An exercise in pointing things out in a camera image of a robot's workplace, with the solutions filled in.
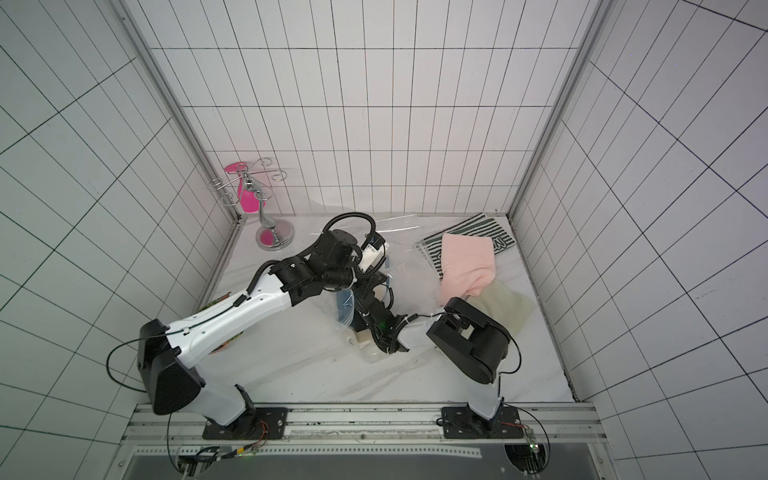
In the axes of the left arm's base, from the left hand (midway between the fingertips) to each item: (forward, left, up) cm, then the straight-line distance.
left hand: (378, 285), depth 74 cm
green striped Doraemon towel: (+39, -37, -20) cm, 57 cm away
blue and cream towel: (-2, +9, -5) cm, 10 cm away
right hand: (+7, +7, -20) cm, 23 cm away
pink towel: (+19, -30, -19) cm, 41 cm away
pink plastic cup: (+36, +46, -4) cm, 58 cm away
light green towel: (+6, -42, -22) cm, 47 cm away
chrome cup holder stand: (+35, +42, -22) cm, 59 cm away
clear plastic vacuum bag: (-8, +17, -21) cm, 28 cm away
